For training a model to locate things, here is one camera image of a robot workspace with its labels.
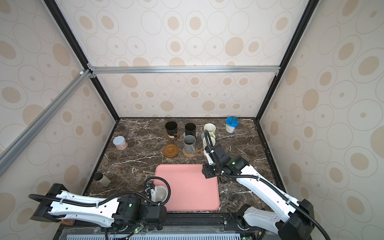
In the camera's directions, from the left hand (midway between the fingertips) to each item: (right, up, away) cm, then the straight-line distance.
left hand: (166, 213), depth 70 cm
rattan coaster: (+10, +23, +28) cm, 37 cm away
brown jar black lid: (-47, -4, +1) cm, 47 cm away
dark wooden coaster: (-4, +33, +36) cm, 49 cm away
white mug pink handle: (+25, +33, +23) cm, 47 cm away
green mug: (+25, +41, +33) cm, 58 cm away
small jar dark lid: (-38, +14, +10) cm, 41 cm away
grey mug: (+10, +32, +26) cm, 42 cm away
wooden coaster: (-3, +26, +30) cm, 40 cm away
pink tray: (+11, +5, +15) cm, 19 cm away
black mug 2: (+10, +40, +31) cm, 51 cm away
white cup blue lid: (+39, +45, +35) cm, 70 cm away
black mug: (-2, +41, +31) cm, 51 cm away
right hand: (+19, +19, +7) cm, 28 cm away
